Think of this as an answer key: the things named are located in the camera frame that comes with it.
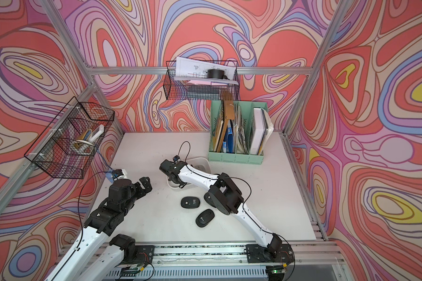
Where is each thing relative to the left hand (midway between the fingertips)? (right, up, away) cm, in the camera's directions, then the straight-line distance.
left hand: (143, 182), depth 78 cm
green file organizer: (+45, +24, +13) cm, 52 cm away
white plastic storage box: (+25, +6, +23) cm, 34 cm away
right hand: (+20, -1, +19) cm, 28 cm away
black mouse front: (+28, -18, +4) cm, 33 cm away
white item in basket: (-19, +22, -3) cm, 29 cm away
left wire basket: (-32, +15, -4) cm, 35 cm away
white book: (+56, +25, +9) cm, 62 cm away
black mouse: (+20, -12, +9) cm, 25 cm away
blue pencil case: (-6, +6, -13) cm, 15 cm away
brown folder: (+39, +32, +6) cm, 51 cm away
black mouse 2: (+31, -1, -21) cm, 37 cm away
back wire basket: (+12, +50, +24) cm, 56 cm away
